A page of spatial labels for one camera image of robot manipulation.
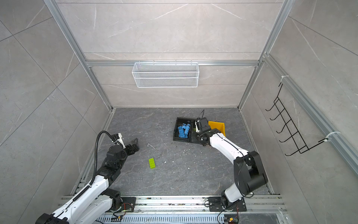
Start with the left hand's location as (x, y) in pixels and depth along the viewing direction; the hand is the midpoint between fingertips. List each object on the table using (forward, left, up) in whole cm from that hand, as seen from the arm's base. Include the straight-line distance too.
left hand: (130, 138), depth 82 cm
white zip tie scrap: (+3, -7, -15) cm, 17 cm away
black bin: (-2, -38, +4) cm, 38 cm away
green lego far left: (-10, -12, -14) cm, 21 cm away
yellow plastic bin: (+14, -61, -10) cm, 63 cm away
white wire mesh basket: (+45, -21, +14) cm, 52 cm away
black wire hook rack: (-15, -86, +15) cm, 89 cm away
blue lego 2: (+12, -36, -9) cm, 39 cm away
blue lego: (+10, -31, -11) cm, 35 cm away
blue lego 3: (+8, -35, -13) cm, 38 cm away
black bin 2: (+21, -30, -13) cm, 39 cm away
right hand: (+4, -39, -5) cm, 40 cm away
